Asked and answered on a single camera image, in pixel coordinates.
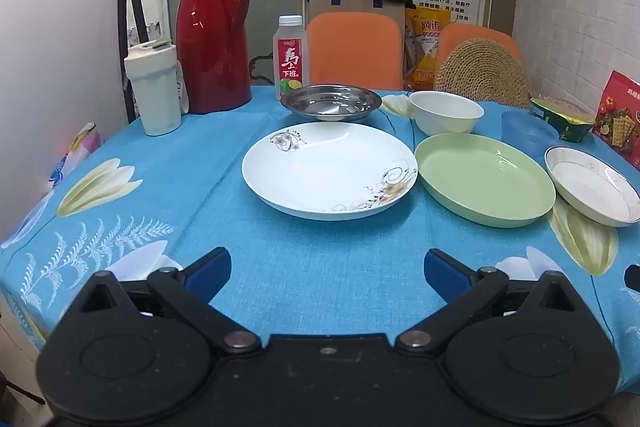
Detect orange chair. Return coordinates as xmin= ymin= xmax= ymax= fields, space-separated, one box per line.
xmin=306 ymin=12 xmax=405 ymax=92
xmin=437 ymin=24 xmax=525 ymax=70

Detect green instant noodle bowl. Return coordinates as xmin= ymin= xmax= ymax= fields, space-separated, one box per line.
xmin=530 ymin=97 xmax=597 ymax=144

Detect white tumbler cup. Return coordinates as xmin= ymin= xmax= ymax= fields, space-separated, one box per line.
xmin=124 ymin=39 xmax=184 ymax=137

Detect cardboard bag blue handles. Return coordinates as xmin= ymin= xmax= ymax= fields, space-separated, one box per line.
xmin=306 ymin=0 xmax=407 ymax=28

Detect stainless steel bowl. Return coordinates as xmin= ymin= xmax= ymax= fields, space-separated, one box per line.
xmin=280 ymin=84 xmax=383 ymax=123

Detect yellow snack bag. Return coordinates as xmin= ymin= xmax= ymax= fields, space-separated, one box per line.
xmin=403 ymin=7 xmax=452 ymax=90

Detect orange chair back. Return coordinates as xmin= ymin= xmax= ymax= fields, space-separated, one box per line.
xmin=306 ymin=12 xmax=405 ymax=92

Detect white floral plate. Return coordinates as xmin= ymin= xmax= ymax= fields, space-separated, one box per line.
xmin=242 ymin=123 xmax=419 ymax=222

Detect red cracker box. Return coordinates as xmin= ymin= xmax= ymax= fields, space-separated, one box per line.
xmin=592 ymin=70 xmax=640 ymax=168

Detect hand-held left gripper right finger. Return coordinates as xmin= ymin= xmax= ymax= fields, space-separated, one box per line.
xmin=423 ymin=248 xmax=585 ymax=354

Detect white gold-rimmed bowl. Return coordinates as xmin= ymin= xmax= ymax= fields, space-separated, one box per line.
xmin=544 ymin=146 xmax=640 ymax=228

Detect woven straw mat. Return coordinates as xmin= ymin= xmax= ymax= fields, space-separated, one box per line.
xmin=433 ymin=39 xmax=532 ymax=110

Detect juice bottle red label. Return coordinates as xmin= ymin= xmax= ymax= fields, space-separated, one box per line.
xmin=274 ymin=15 xmax=311 ymax=102

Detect blue floral tablecloth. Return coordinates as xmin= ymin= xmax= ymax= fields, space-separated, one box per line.
xmin=0 ymin=84 xmax=640 ymax=410

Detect red thermos jug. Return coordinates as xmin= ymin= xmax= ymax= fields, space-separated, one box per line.
xmin=176 ymin=0 xmax=252 ymax=115

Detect green plate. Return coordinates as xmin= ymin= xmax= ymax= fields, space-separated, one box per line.
xmin=414 ymin=133 xmax=557 ymax=228

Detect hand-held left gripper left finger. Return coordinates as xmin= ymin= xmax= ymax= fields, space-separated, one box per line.
xmin=64 ymin=247 xmax=262 ymax=355

